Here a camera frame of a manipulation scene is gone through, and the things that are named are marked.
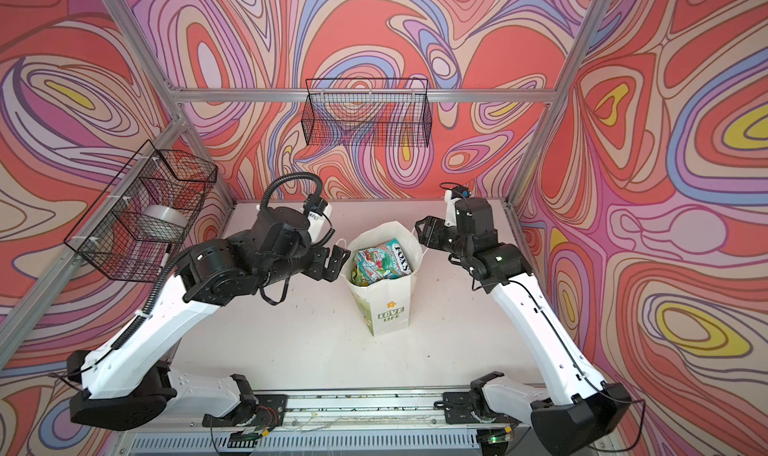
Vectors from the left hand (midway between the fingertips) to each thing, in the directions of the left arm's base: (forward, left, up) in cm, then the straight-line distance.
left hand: (337, 246), depth 62 cm
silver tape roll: (+13, +44, -4) cm, 46 cm away
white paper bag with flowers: (-5, -10, -19) cm, 22 cm away
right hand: (+9, -20, -7) cm, 23 cm away
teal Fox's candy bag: (+6, -9, -16) cm, 19 cm away
